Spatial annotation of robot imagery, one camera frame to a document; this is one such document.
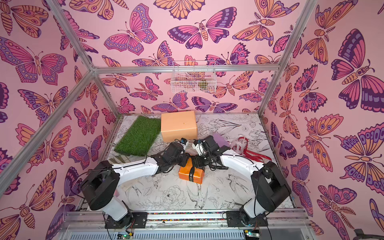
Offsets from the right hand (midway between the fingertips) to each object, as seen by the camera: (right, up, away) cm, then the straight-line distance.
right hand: (193, 162), depth 85 cm
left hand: (-3, +3, +4) cm, 6 cm away
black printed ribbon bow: (+11, -4, +5) cm, 13 cm away
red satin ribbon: (+37, +2, +15) cm, 40 cm away
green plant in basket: (+6, +46, +9) cm, 48 cm away
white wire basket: (0, +52, +11) cm, 53 cm away
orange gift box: (-5, -5, -4) cm, 8 cm away
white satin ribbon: (+30, +7, +15) cm, 35 cm away
